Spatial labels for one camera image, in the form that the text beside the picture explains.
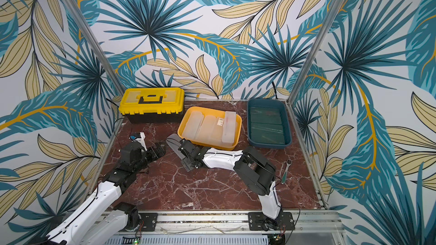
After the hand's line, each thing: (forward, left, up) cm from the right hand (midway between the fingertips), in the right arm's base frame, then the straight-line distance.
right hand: (192, 157), depth 91 cm
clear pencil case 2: (+18, -7, 0) cm, 20 cm away
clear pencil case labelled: (+15, -14, 0) cm, 21 cm away
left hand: (-1, +14, +12) cm, 18 cm away
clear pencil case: (+21, +1, +1) cm, 21 cm away
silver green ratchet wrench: (-4, -52, -1) cm, 52 cm away
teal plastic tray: (+20, -45, +1) cm, 50 cm away
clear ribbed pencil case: (+12, +12, -2) cm, 17 cm away
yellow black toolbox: (+25, +22, +15) cm, 37 cm away
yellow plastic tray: (+21, +7, +5) cm, 23 cm away
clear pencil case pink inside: (+17, -21, +4) cm, 27 cm away
